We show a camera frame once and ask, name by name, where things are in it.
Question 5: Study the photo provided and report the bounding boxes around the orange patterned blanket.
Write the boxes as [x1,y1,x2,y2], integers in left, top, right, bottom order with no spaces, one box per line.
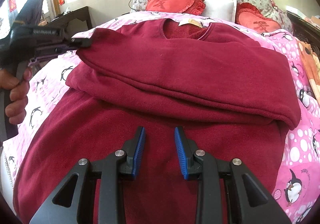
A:
[297,40,319,103]

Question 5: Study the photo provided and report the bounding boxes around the pink penguin bedspread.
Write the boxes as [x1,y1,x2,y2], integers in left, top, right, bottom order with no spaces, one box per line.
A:
[1,24,319,223]

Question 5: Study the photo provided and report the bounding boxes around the right red heart cushion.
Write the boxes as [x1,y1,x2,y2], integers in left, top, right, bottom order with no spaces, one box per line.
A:
[235,2,281,34]

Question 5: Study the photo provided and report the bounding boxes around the person's left hand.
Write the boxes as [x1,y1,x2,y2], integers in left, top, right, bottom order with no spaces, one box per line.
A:
[1,67,33,125]

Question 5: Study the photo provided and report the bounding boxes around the red heart cushion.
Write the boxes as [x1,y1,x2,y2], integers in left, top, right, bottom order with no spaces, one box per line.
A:
[235,2,281,34]
[145,0,206,15]

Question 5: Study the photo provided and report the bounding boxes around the left red heart cushion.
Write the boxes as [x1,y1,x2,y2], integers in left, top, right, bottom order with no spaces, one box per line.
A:
[145,0,206,15]

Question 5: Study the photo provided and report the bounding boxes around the white pillow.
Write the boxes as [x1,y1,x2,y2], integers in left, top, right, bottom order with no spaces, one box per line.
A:
[201,0,237,23]

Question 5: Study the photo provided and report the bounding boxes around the dark wooden bed frame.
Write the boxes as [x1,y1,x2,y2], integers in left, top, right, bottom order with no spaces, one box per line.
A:
[287,12,320,57]

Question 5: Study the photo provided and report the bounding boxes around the dark red fleece sweater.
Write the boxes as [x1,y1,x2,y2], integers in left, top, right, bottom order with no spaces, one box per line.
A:
[14,19,300,223]

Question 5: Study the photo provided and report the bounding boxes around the dark wooden side table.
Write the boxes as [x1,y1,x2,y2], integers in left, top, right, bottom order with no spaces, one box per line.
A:
[45,6,93,30]

